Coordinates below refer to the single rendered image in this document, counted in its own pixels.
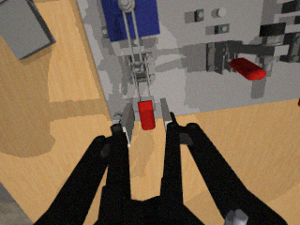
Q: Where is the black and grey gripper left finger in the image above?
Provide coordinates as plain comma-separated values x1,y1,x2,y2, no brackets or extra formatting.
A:
33,103,135,225

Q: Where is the blue rectangular plate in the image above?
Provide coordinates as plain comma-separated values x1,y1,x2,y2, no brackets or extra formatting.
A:
100,0,160,42

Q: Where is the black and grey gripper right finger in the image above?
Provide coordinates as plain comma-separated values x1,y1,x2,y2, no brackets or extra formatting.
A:
156,98,288,225

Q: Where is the grey metal block with milled slot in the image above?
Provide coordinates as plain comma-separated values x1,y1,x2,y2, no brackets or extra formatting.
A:
0,0,56,60

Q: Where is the grey metal fixture plate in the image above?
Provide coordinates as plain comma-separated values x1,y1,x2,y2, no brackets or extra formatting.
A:
76,0,300,124

